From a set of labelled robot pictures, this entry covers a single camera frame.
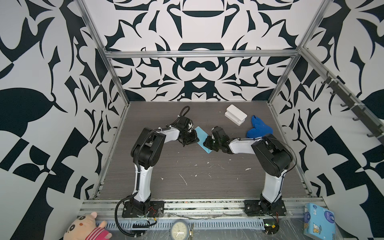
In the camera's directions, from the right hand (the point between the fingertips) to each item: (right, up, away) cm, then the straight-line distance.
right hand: (203, 141), depth 96 cm
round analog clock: (-12, -34, -30) cm, 47 cm away
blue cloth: (+39, +7, +6) cm, 41 cm away
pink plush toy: (-52, -31, -32) cm, 68 cm away
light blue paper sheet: (-1, +4, 0) cm, 4 cm away
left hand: (-1, +3, +1) cm, 3 cm away
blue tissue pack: (+50, -31, -29) cm, 65 cm away
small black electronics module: (+30, -36, -25) cm, 53 cm away
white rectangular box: (+23, +17, +9) cm, 30 cm away
